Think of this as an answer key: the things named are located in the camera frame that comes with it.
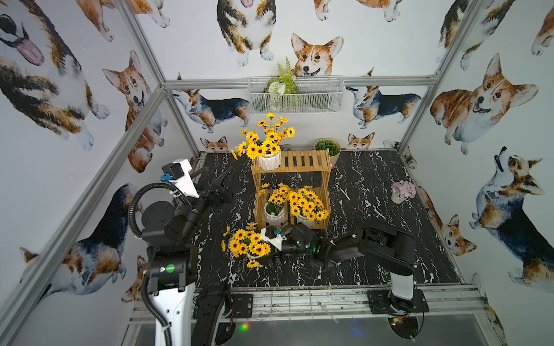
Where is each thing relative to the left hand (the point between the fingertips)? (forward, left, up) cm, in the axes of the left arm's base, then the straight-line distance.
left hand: (223, 166), depth 56 cm
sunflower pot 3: (+2, -23, -26) cm, 35 cm away
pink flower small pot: (+14, -66, -34) cm, 75 cm away
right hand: (-10, -4, -33) cm, 35 cm away
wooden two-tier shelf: (+16, -20, -18) cm, 31 cm away
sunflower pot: (-11, -3, -25) cm, 28 cm away
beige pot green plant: (+41, -40, -34) cm, 67 cm away
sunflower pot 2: (+6, -11, -33) cm, 36 cm away
